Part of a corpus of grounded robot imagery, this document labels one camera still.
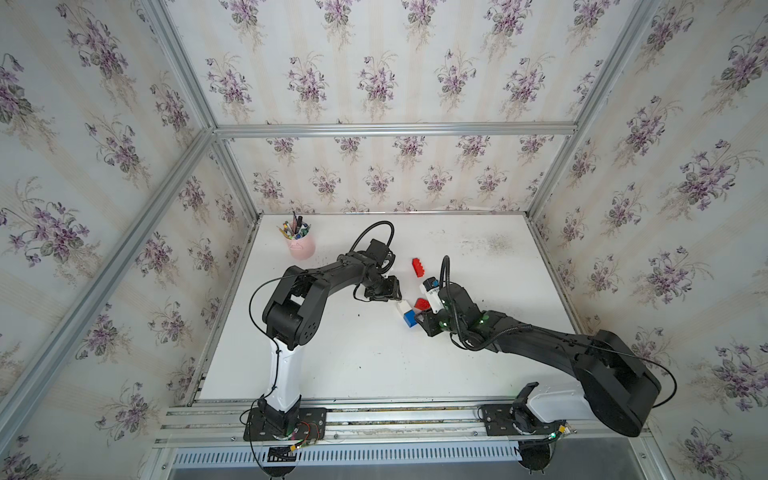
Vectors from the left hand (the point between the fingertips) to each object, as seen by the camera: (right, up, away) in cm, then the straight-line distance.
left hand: (396, 297), depth 95 cm
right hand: (+7, -4, -10) cm, 13 cm away
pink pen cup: (-32, +16, +6) cm, 36 cm away
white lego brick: (+3, -2, -2) cm, 4 cm away
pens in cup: (-35, +23, +9) cm, 43 cm away
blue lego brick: (+4, -5, -6) cm, 9 cm away
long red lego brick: (+8, +9, +7) cm, 14 cm away
